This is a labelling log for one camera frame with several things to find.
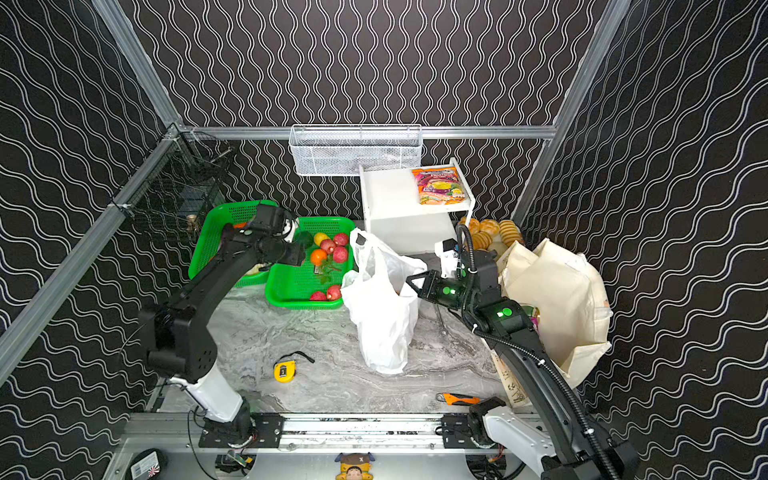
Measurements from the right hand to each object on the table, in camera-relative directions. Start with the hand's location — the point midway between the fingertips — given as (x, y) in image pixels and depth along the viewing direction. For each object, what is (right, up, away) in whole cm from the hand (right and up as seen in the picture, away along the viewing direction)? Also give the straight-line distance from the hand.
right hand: (407, 280), depth 70 cm
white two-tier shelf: (+2, +19, +10) cm, 21 cm away
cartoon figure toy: (-12, -43, -2) cm, 44 cm away
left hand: (-29, +6, +19) cm, 35 cm away
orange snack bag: (+9, +24, +9) cm, 28 cm away
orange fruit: (-28, +5, +33) cm, 44 cm away
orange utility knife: (+14, -33, +9) cm, 37 cm away
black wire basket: (-71, +26, +22) cm, 79 cm away
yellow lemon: (-30, +12, +39) cm, 51 cm away
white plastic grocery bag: (-7, -4, -2) cm, 8 cm away
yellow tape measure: (-33, -26, +11) cm, 43 cm away
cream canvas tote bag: (+43, -4, +8) cm, 44 cm away
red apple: (-21, +6, +35) cm, 41 cm away
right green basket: (-37, -5, +30) cm, 48 cm away
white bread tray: (+34, +13, +41) cm, 56 cm away
